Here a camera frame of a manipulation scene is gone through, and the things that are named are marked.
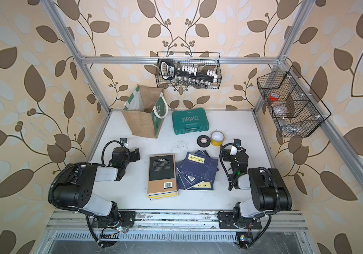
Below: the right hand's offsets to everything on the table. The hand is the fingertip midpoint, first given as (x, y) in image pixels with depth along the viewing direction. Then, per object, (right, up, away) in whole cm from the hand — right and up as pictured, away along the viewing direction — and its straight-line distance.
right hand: (230, 145), depth 92 cm
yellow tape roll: (-5, +3, +12) cm, 14 cm away
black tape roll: (-15, -1, +10) cm, 18 cm away
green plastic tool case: (-20, +16, +17) cm, 30 cm away
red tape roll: (+20, +27, -11) cm, 35 cm away
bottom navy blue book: (-16, -20, -9) cm, 27 cm away
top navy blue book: (-19, -10, -7) cm, 22 cm away
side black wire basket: (+26, +19, -19) cm, 37 cm away
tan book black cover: (-39, -15, -11) cm, 43 cm away
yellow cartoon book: (-37, -23, -14) cm, 46 cm away
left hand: (-62, -2, +3) cm, 62 cm away
